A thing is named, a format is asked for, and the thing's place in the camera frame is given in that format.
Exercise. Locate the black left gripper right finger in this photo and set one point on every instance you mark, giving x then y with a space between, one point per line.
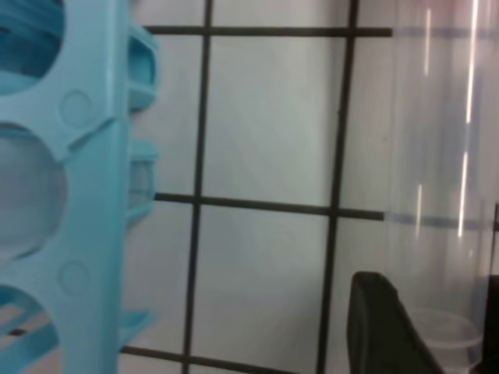
490 341

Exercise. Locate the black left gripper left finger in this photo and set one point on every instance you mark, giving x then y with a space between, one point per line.
380 336

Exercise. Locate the red-capped clear test tube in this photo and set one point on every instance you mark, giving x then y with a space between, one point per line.
444 172

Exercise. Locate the blue test tube rack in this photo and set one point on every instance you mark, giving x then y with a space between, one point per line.
73 178

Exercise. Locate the checkered white table cloth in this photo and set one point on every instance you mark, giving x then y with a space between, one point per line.
273 124

